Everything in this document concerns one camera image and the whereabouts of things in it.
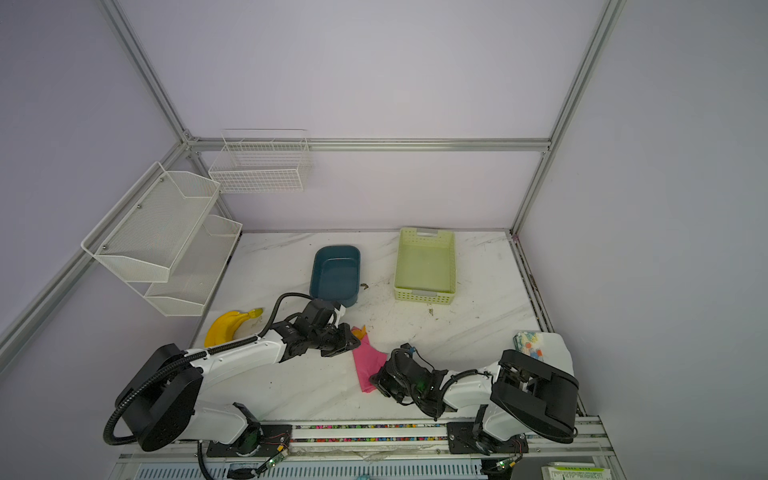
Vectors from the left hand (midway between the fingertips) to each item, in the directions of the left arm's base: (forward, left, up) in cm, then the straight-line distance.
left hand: (359, 345), depth 84 cm
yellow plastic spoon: (+6, 0, -5) cm, 7 cm away
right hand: (-9, -2, -4) cm, 10 cm away
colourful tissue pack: (0, -55, 0) cm, 55 cm away
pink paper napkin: (-3, -2, -5) cm, 7 cm away
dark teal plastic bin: (+26, +10, -2) cm, 28 cm away
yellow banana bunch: (+7, +42, -2) cm, 43 cm away
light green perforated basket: (+34, -22, -7) cm, 41 cm away
